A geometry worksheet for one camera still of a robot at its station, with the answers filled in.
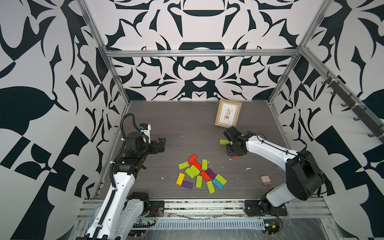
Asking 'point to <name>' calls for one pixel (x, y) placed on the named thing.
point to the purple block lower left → (188, 185)
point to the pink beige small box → (266, 180)
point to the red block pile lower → (205, 175)
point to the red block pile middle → (197, 164)
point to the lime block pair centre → (192, 171)
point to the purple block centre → (210, 173)
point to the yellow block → (180, 178)
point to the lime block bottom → (210, 187)
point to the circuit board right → (271, 226)
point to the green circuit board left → (142, 223)
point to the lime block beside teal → (220, 179)
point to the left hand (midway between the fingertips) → (154, 137)
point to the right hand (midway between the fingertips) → (231, 149)
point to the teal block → (218, 183)
